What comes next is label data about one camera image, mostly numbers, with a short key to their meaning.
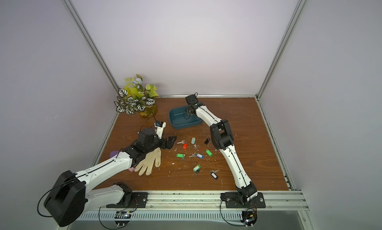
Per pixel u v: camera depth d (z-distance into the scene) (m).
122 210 0.71
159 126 0.73
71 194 0.40
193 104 0.87
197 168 0.83
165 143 0.74
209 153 0.90
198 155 0.89
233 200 0.73
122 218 0.72
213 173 0.81
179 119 1.07
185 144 0.92
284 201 0.74
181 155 0.90
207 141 0.95
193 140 0.95
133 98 0.87
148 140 0.65
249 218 0.70
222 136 0.66
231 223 0.67
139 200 0.73
